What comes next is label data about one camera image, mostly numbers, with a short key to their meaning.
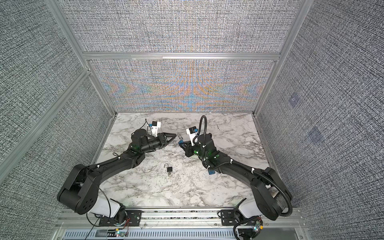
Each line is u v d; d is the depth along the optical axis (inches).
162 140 28.8
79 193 17.1
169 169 35.3
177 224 28.8
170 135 31.4
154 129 30.3
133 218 28.9
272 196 16.9
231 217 28.8
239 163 20.8
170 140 30.5
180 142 31.4
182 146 31.2
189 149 28.4
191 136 28.7
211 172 34.6
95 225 28.1
